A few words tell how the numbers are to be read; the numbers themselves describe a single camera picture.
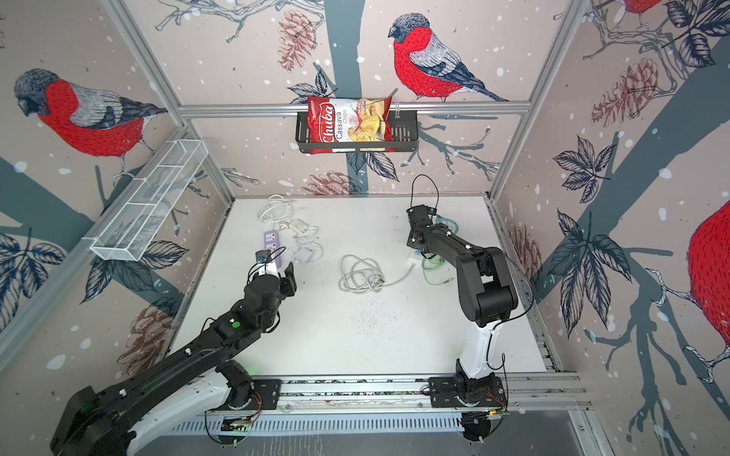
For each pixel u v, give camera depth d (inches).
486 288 20.3
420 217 31.3
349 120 34.5
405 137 37.1
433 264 38.2
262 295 22.8
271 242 40.8
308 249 39.6
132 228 28.1
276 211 44.3
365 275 37.4
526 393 29.4
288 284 28.2
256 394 28.5
